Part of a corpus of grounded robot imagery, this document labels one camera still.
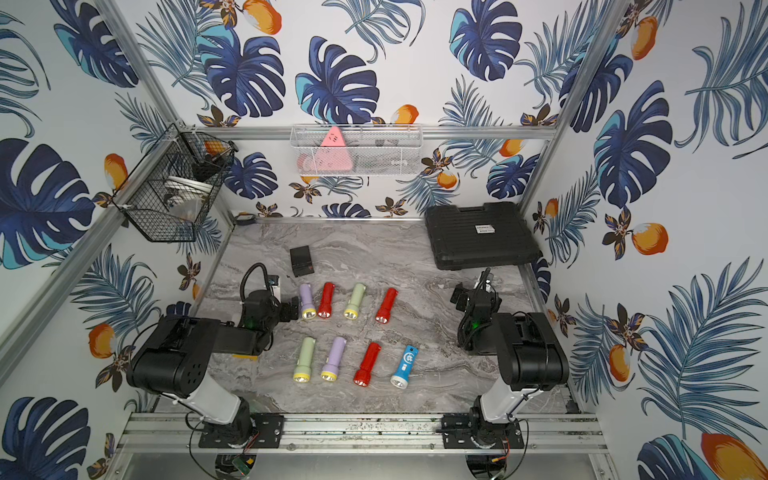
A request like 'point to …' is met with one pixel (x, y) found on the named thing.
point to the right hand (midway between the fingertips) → (478, 288)
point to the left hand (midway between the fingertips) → (280, 293)
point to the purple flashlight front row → (329, 370)
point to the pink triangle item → (333, 154)
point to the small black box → (302, 261)
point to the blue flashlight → (405, 367)
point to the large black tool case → (495, 234)
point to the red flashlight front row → (362, 376)
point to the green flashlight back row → (358, 294)
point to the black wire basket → (166, 194)
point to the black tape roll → (245, 219)
